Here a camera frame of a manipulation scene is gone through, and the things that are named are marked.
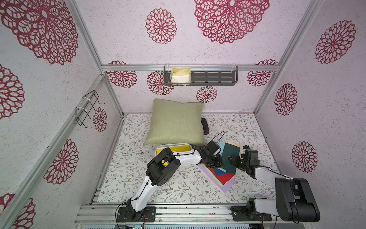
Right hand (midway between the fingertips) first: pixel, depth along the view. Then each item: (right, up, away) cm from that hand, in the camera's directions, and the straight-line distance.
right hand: (230, 157), depth 93 cm
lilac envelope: (-7, -16, -10) cm, 20 cm away
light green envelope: (-13, -9, -6) cm, 17 cm away
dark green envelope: (+2, +4, +6) cm, 7 cm away
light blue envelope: (-3, +7, +8) cm, 11 cm away
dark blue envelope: (-9, -9, -3) cm, 13 cm away
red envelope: (-7, -12, -7) cm, 15 cm away
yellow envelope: (-36, +5, -2) cm, 37 cm away
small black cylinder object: (-14, +21, +16) cm, 30 cm away
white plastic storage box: (-39, +8, +3) cm, 40 cm away
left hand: (-6, -5, -5) cm, 9 cm away
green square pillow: (-36, +23, +4) cm, 43 cm away
